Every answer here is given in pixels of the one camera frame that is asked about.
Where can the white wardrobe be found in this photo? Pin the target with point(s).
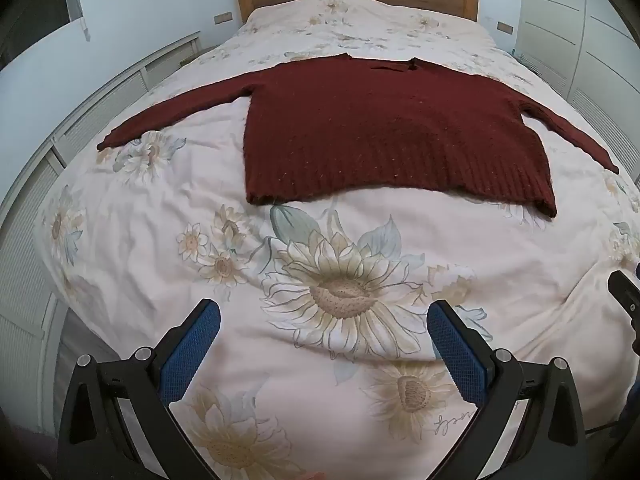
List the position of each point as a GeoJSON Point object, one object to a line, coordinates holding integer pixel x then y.
{"type": "Point", "coordinates": [575, 20]}

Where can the dark red knitted sweater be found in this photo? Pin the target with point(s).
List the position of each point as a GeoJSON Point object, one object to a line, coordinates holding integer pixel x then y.
{"type": "Point", "coordinates": [375, 135]}

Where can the wall socket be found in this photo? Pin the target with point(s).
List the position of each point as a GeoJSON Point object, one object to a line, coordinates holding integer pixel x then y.
{"type": "Point", "coordinates": [505, 27]}
{"type": "Point", "coordinates": [223, 17]}

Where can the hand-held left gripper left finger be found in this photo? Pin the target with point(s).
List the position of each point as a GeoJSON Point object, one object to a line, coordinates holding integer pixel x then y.
{"type": "Point", "coordinates": [192, 347]}

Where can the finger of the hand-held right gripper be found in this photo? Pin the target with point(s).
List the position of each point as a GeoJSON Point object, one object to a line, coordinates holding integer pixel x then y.
{"type": "Point", "coordinates": [627, 295]}

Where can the white louvered cabinet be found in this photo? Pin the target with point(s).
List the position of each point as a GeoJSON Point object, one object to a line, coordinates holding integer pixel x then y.
{"type": "Point", "coordinates": [30, 270]}

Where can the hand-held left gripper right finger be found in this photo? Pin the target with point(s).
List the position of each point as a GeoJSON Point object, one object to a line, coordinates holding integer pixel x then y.
{"type": "Point", "coordinates": [457, 350]}

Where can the floral blanket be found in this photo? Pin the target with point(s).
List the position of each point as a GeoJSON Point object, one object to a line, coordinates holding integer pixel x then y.
{"type": "Point", "coordinates": [150, 220]}

